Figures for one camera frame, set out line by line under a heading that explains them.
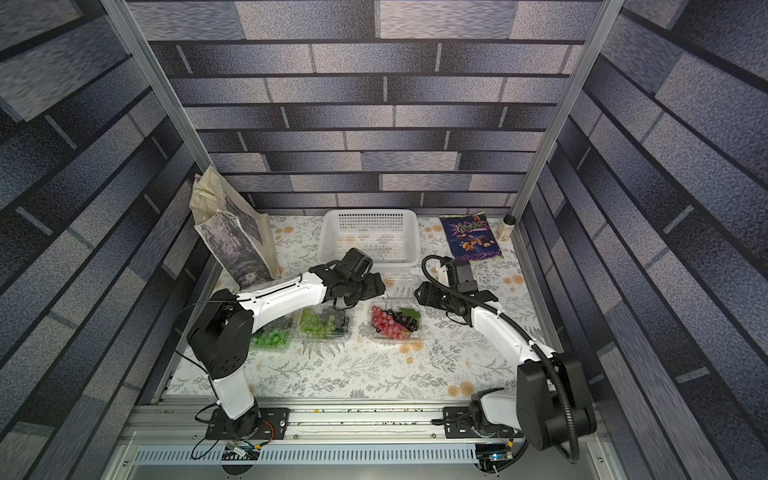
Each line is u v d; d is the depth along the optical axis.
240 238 0.88
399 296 0.98
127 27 0.71
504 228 1.08
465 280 0.68
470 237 1.10
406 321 0.88
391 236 1.14
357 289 0.76
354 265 0.70
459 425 0.73
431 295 0.77
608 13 0.70
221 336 0.47
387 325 0.85
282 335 0.81
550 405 0.41
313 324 0.85
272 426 0.73
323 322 0.86
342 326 0.87
